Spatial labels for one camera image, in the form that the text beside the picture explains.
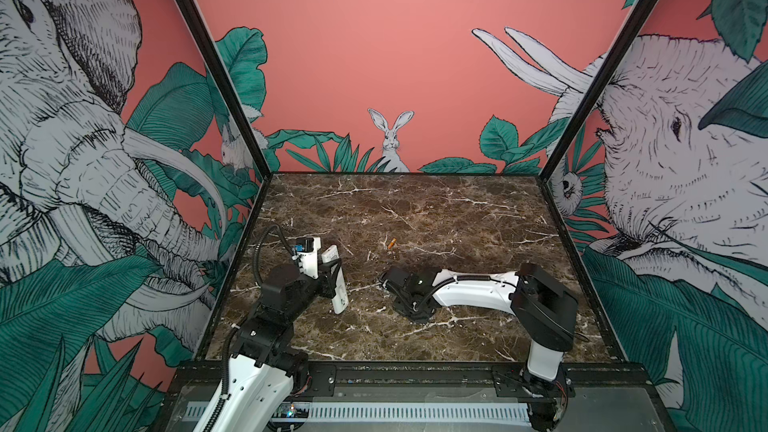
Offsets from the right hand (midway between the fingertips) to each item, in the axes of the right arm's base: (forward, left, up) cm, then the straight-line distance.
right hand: (395, 313), depth 84 cm
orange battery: (+24, +1, -1) cm, 24 cm away
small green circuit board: (-23, +25, -1) cm, 34 cm away
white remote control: (-1, +14, +12) cm, 18 cm away
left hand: (+7, +14, +20) cm, 26 cm away
